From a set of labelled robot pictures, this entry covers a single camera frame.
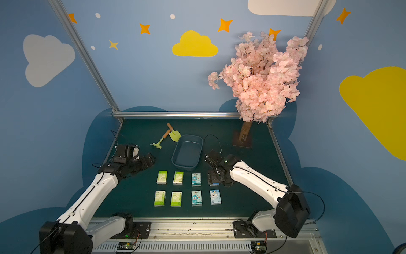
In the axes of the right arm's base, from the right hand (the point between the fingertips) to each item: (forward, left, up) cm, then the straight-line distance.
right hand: (220, 177), depth 81 cm
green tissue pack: (+2, +24, -8) cm, 25 cm away
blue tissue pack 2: (-8, +2, -8) cm, 11 cm away
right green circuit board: (-28, -19, -13) cm, 36 cm away
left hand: (+6, +38, +4) cm, 39 cm away
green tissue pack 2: (-10, +22, -8) cm, 26 cm away
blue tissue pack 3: (-9, +12, -8) cm, 17 cm away
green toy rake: (+26, +43, -10) cm, 51 cm away
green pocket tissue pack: (+1, +33, -7) cm, 34 cm away
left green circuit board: (-31, +44, -11) cm, 55 cm away
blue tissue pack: (0, +2, -9) cm, 9 cm away
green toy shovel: (+34, +32, -9) cm, 48 cm away
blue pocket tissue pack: (+1, +13, -7) cm, 15 cm away
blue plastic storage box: (+23, +22, -14) cm, 34 cm away
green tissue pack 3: (-11, +31, -7) cm, 34 cm away
